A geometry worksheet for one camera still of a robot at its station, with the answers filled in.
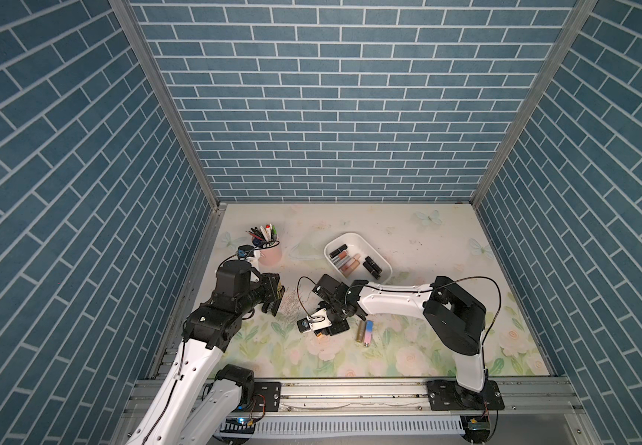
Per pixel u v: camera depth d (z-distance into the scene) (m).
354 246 1.05
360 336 0.84
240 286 0.57
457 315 0.51
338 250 1.02
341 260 1.00
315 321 0.74
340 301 0.70
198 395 0.46
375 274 0.99
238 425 0.72
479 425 0.73
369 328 0.86
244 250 0.65
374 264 0.99
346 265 0.99
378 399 0.75
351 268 0.99
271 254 0.96
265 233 0.96
